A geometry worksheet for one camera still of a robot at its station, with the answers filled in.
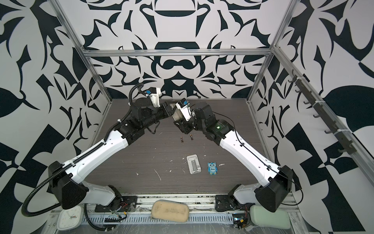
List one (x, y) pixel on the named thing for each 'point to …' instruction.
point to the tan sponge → (170, 210)
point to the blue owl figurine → (212, 168)
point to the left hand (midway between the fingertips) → (178, 99)
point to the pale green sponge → (260, 216)
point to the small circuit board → (240, 221)
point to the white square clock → (69, 218)
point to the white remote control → (177, 115)
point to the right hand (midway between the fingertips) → (178, 118)
